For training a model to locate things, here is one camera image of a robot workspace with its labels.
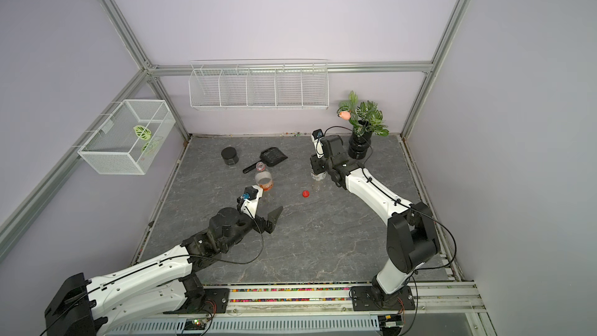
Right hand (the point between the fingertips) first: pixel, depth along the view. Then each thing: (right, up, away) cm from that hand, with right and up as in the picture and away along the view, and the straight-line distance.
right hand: (317, 154), depth 88 cm
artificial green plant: (+18, +14, -1) cm, 23 cm away
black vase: (+19, +5, +16) cm, 25 cm away
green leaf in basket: (-62, +8, -9) cm, 63 cm away
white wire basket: (-67, +5, -6) cm, 68 cm away
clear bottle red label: (-21, -9, +1) cm, 23 cm away
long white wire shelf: (-25, +31, +13) cm, 42 cm away
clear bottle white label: (+1, -9, +3) cm, 9 cm away
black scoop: (-22, -1, +20) cm, 29 cm away
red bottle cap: (-5, -17, +11) cm, 20 cm away
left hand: (-16, -16, -13) cm, 26 cm away
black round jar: (-40, 0, +19) cm, 45 cm away
